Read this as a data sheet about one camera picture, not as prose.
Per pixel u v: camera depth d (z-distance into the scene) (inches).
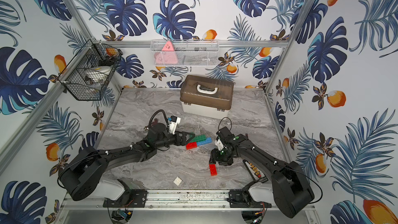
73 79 30.0
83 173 17.3
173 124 30.1
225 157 27.8
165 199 30.0
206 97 35.5
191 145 35.3
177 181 30.8
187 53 40.3
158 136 26.3
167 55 35.4
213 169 32.5
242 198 25.8
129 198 27.2
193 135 30.8
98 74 31.5
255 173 31.8
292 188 16.1
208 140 36.5
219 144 31.3
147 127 39.0
